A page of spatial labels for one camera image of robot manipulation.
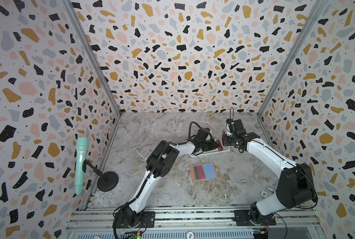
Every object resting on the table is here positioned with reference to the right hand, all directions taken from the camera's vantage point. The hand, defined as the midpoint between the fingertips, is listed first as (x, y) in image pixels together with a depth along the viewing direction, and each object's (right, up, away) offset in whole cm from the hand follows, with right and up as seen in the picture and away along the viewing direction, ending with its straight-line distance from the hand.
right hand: (228, 138), depth 90 cm
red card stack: (-4, -6, +8) cm, 11 cm away
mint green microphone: (-70, -4, -27) cm, 75 cm away
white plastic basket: (-7, -8, +3) cm, 12 cm away
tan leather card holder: (-22, -22, 0) cm, 31 cm away
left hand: (-1, -6, +6) cm, 8 cm away
